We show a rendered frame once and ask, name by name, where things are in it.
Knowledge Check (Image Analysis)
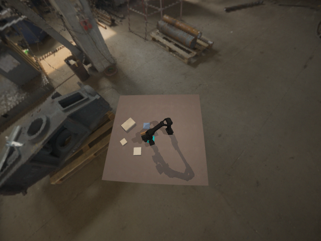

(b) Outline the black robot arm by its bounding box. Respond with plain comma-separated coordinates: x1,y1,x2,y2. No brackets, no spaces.
141,118,174,142

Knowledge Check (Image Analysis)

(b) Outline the beige flat rectangular box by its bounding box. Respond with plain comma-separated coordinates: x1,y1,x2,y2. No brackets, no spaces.
121,118,135,131

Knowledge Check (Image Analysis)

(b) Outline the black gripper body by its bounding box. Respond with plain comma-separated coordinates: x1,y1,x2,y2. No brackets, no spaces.
148,137,155,146

